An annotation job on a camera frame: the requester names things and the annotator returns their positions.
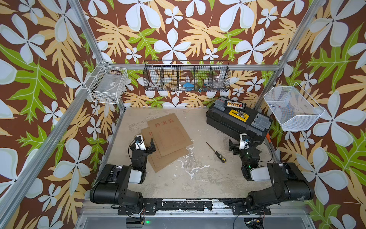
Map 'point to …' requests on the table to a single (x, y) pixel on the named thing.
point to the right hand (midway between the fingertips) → (237, 138)
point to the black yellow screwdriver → (220, 157)
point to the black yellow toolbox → (234, 118)
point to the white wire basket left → (106, 84)
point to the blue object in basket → (188, 85)
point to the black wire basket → (187, 75)
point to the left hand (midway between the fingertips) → (144, 138)
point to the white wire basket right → (294, 109)
